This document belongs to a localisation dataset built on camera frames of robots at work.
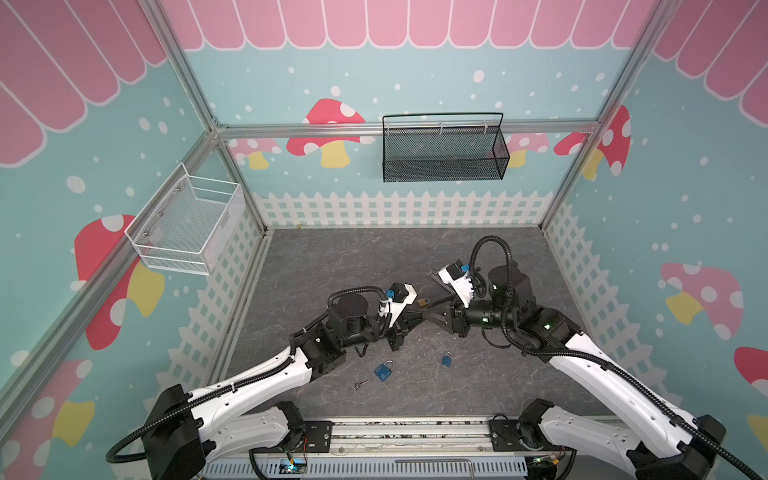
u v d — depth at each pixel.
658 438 0.39
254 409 0.48
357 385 0.83
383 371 0.85
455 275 0.59
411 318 0.65
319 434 0.75
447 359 0.87
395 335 0.59
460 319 0.59
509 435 0.74
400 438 0.76
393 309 0.59
